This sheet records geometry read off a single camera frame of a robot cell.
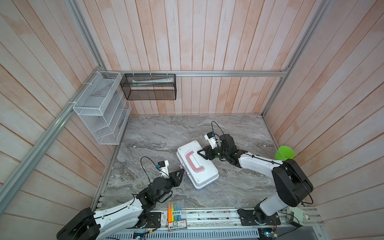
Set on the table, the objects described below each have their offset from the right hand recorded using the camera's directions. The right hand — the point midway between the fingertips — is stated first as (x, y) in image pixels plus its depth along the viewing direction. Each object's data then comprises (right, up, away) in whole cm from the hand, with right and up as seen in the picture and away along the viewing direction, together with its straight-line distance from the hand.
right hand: (200, 151), depth 87 cm
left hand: (-9, -11, -8) cm, 16 cm away
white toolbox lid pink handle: (-1, -8, -8) cm, 12 cm away
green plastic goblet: (+45, 0, -7) cm, 46 cm away
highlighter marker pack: (-13, -31, -14) cm, 36 cm away
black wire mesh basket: (-35, +44, +17) cm, 59 cm away
